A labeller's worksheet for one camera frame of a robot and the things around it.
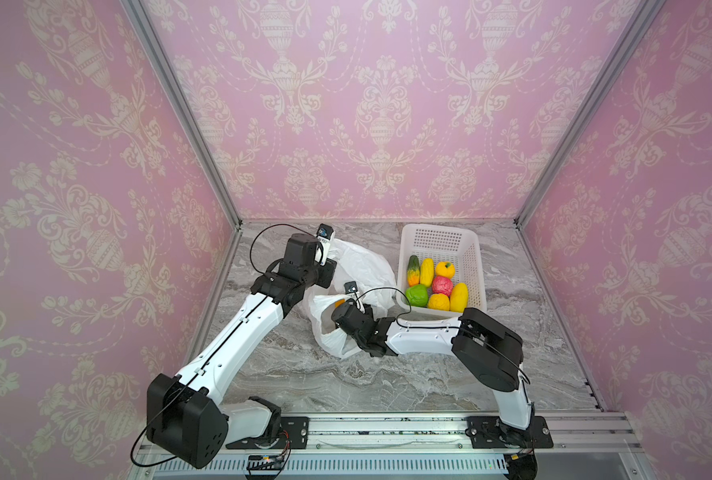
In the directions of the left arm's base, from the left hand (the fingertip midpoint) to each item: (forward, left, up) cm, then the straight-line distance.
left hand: (328, 260), depth 80 cm
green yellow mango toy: (+10, -26, -18) cm, 33 cm away
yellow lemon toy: (-2, -33, -17) cm, 37 cm away
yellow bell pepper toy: (+10, -37, -17) cm, 42 cm away
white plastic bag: (0, -9, -6) cm, 11 cm away
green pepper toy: (-1, -26, -16) cm, 31 cm away
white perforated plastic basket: (+24, -29, -18) cm, 42 cm away
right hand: (-5, -4, -18) cm, 19 cm away
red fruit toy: (+3, -35, -16) cm, 38 cm away
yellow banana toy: (+10, -31, -18) cm, 37 cm away
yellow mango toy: (0, -40, -18) cm, 44 cm away
